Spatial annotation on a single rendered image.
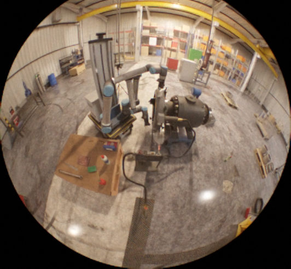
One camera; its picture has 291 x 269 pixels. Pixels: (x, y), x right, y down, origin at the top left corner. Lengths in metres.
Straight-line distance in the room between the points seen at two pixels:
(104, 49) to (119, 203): 2.27
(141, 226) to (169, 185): 0.87
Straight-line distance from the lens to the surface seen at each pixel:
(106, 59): 1.48
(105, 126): 1.35
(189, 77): 5.41
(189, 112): 1.58
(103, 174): 1.30
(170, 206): 1.77
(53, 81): 8.47
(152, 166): 1.74
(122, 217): 1.75
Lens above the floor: 1.67
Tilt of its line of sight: 48 degrees down
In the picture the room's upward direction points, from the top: 5 degrees clockwise
